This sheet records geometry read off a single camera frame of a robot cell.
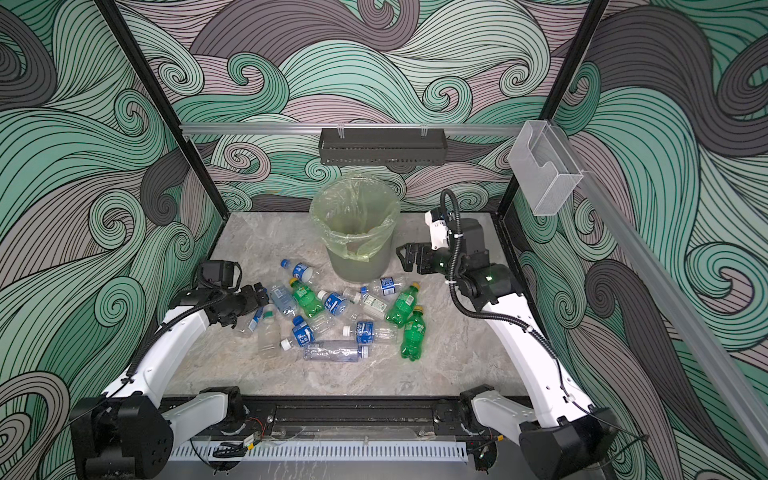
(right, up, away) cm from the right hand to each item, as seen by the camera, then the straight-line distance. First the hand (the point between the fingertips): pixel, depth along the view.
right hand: (414, 248), depth 71 cm
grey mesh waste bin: (-17, -9, +29) cm, 35 cm away
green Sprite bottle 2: (-1, -18, +17) cm, 25 cm away
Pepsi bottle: (-35, -8, +26) cm, 44 cm away
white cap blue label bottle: (-22, -17, +17) cm, 33 cm away
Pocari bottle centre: (-12, -25, +12) cm, 30 cm away
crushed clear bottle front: (-21, -29, +8) cm, 37 cm away
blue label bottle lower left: (-30, -25, +11) cm, 40 cm away
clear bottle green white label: (-12, -18, +17) cm, 27 cm away
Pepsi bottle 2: (-6, -13, +22) cm, 26 cm away
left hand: (-44, -15, +12) cm, 48 cm away
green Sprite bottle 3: (+2, -24, +12) cm, 27 cm away
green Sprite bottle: (-31, -17, +21) cm, 41 cm away
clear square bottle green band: (-41, -28, +16) cm, 52 cm away
